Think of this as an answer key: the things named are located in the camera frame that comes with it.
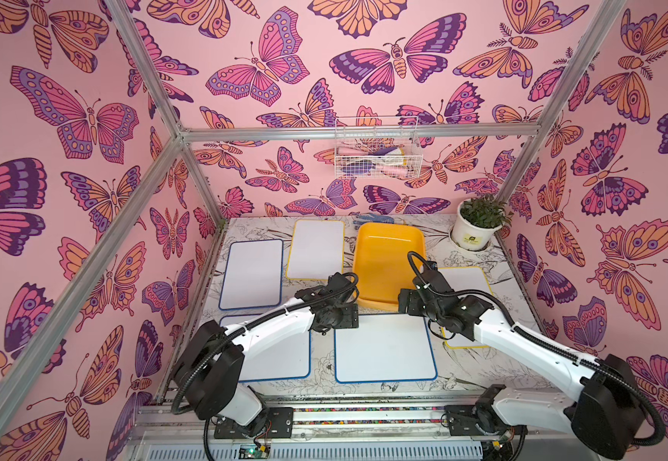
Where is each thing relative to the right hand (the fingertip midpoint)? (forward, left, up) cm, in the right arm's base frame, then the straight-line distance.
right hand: (411, 296), depth 84 cm
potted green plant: (+29, -26, +3) cm, 39 cm away
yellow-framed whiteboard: (+17, -25, -16) cm, 34 cm away
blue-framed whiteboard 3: (+14, +53, -11) cm, 56 cm away
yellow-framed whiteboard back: (+26, +31, -12) cm, 42 cm away
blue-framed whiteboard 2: (-15, +36, -13) cm, 41 cm away
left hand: (-5, +18, -5) cm, 19 cm away
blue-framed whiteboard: (-11, +8, -11) cm, 18 cm away
